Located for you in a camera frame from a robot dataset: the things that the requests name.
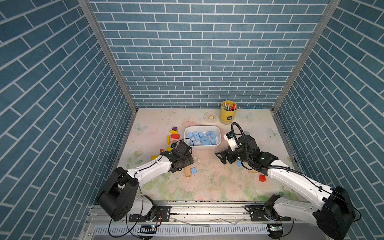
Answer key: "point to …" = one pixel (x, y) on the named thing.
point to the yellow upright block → (168, 140)
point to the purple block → (174, 128)
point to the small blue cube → (193, 170)
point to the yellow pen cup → (228, 112)
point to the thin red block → (161, 150)
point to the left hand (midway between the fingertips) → (190, 163)
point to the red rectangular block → (175, 136)
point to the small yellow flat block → (174, 132)
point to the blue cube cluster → (196, 134)
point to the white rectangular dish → (203, 128)
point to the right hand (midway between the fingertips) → (223, 151)
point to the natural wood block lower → (188, 172)
